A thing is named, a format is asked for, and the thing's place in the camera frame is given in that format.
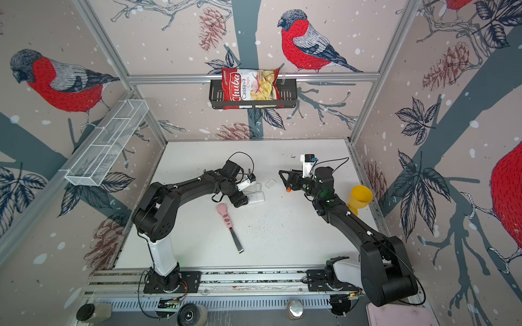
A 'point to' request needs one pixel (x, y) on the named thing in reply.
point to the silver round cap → (295, 309)
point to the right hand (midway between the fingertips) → (283, 175)
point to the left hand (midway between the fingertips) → (242, 194)
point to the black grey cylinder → (90, 313)
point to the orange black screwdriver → (289, 189)
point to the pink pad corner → (397, 314)
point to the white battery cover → (270, 183)
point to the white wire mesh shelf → (102, 155)
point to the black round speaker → (192, 314)
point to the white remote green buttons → (256, 195)
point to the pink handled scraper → (223, 209)
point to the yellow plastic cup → (360, 197)
